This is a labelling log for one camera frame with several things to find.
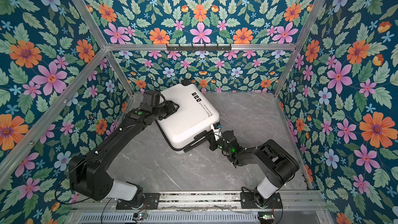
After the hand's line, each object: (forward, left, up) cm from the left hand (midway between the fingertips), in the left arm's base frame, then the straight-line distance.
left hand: (179, 104), depth 80 cm
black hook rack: (+34, -12, +11) cm, 38 cm away
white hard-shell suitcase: (-9, -3, -8) cm, 12 cm away
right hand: (-9, -13, -17) cm, 24 cm away
